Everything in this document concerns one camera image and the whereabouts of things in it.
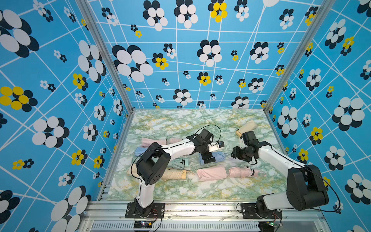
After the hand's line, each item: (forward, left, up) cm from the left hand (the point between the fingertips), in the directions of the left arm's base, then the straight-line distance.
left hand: (214, 151), depth 90 cm
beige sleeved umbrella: (+22, -28, -3) cm, 36 cm away
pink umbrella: (-13, -12, -2) cm, 18 cm away
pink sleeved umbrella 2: (+7, +45, -2) cm, 46 cm away
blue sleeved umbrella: (-3, -3, -2) cm, 5 cm away
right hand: (-2, -14, -2) cm, 15 cm away
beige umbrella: (-14, +26, -2) cm, 29 cm away
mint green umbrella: (-8, +21, -2) cm, 22 cm away
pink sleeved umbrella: (-13, +2, -3) cm, 13 cm away
